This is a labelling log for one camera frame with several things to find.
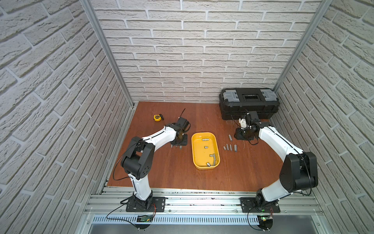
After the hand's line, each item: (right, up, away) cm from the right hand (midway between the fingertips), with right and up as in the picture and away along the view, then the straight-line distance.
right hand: (239, 135), depth 90 cm
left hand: (-35, -4, +4) cm, 36 cm away
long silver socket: (-21, -4, +8) cm, 23 cm away
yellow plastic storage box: (-21, -12, +3) cm, 24 cm away
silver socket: (-3, -3, +10) cm, 11 cm away
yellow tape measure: (-56, +12, +19) cm, 60 cm away
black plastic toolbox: (0, +22, +9) cm, 23 cm away
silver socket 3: (-4, -8, +5) cm, 11 cm away
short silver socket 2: (-38, -8, +5) cm, 39 cm away
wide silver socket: (-1, -9, +5) cm, 10 cm away
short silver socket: (-8, -9, +5) cm, 13 cm away
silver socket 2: (-7, -8, +5) cm, 12 cm away
